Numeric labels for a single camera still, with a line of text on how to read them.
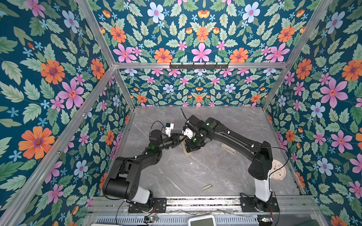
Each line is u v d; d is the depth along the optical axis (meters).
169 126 0.81
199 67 0.91
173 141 0.75
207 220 0.66
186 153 0.78
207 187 0.80
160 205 0.73
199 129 0.58
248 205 0.73
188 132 0.73
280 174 0.82
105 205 0.75
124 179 0.44
